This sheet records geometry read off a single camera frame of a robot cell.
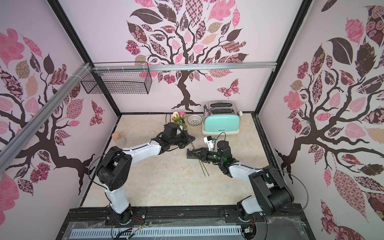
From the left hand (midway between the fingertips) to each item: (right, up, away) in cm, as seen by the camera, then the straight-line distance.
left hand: (196, 139), depth 88 cm
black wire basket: (-87, +62, +75) cm, 131 cm away
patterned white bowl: (-1, +13, +26) cm, 29 cm away
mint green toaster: (+16, +13, +8) cm, 22 cm away
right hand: (-2, -7, -7) cm, 10 cm away
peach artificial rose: (-14, +15, +6) cm, 21 cm away
